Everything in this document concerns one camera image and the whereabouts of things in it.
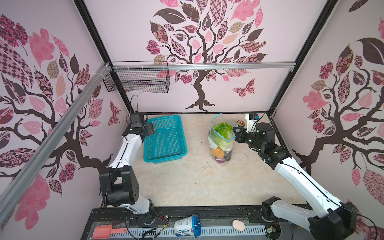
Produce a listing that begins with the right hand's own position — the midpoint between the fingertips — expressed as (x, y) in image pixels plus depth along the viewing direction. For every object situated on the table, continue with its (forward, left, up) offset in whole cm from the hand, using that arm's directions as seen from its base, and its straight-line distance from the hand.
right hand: (234, 126), depth 75 cm
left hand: (+7, +50, -11) cm, 52 cm away
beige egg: (-40, 0, -27) cm, 48 cm away
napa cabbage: (0, +6, -7) cm, 9 cm away
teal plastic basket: (+9, +40, -29) cm, 50 cm away
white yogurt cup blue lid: (-40, +23, -20) cm, 51 cm away
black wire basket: (+38, +57, +6) cm, 69 cm away
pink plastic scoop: (-41, +63, -26) cm, 79 cm away
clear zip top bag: (+7, +8, -3) cm, 11 cm away
